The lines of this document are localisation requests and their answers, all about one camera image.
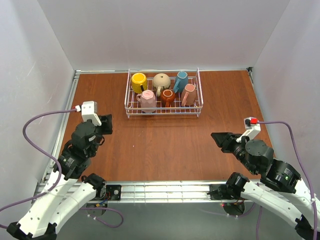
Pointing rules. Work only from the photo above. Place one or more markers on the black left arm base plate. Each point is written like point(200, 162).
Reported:
point(111, 192)

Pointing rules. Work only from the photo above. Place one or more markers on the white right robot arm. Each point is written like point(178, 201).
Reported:
point(290, 198)

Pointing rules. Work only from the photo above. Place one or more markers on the grey mug blue handle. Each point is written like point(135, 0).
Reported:
point(181, 80)

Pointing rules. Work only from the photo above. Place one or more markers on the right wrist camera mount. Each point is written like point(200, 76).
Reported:
point(252, 128)

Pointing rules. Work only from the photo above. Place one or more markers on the yellow cup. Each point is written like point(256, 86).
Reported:
point(139, 82)

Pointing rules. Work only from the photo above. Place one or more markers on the black mug orange handle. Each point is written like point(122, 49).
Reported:
point(167, 97)

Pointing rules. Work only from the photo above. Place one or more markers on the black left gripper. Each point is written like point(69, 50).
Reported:
point(105, 124)

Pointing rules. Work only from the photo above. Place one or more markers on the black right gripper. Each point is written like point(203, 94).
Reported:
point(229, 143)

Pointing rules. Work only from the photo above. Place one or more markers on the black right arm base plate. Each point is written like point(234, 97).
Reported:
point(224, 192)

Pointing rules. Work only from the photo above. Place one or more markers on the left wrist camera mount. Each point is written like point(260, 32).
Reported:
point(88, 111)

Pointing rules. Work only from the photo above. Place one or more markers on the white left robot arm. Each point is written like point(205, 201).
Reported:
point(52, 209)

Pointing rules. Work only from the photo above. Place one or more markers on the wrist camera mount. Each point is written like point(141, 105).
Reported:
point(88, 111)
point(252, 128)

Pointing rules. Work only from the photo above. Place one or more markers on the white wire dish rack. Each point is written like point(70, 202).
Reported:
point(133, 107)

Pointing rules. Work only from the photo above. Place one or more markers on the white mug pink handle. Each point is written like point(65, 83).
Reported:
point(188, 96)

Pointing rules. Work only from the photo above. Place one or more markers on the aluminium left frame rail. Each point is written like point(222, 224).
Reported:
point(62, 128)

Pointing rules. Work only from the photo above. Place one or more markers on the pale pink tall mug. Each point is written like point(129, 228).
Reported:
point(147, 100)

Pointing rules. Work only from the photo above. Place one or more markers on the beige round ceramic mug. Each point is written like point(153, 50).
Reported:
point(160, 82)

